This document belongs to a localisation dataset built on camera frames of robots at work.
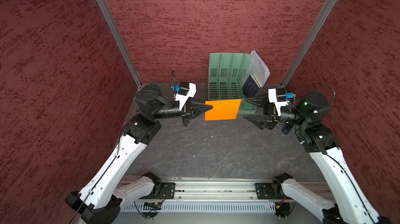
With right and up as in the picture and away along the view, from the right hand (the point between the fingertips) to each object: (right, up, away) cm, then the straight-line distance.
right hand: (242, 109), depth 54 cm
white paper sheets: (+20, +25, +45) cm, 55 cm away
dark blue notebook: (+18, +11, +48) cm, 52 cm away
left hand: (-12, 0, -2) cm, 13 cm away
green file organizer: (+3, +24, +64) cm, 68 cm away
